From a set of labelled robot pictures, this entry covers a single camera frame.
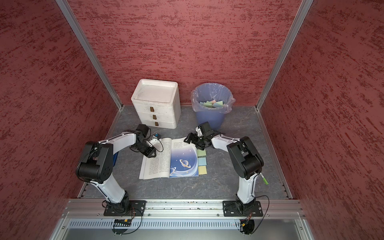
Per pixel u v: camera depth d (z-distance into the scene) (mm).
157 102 897
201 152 923
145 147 819
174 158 901
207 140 751
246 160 499
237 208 655
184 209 755
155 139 877
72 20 744
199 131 903
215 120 1025
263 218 710
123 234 677
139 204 755
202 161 910
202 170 874
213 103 1031
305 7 710
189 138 864
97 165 480
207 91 981
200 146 860
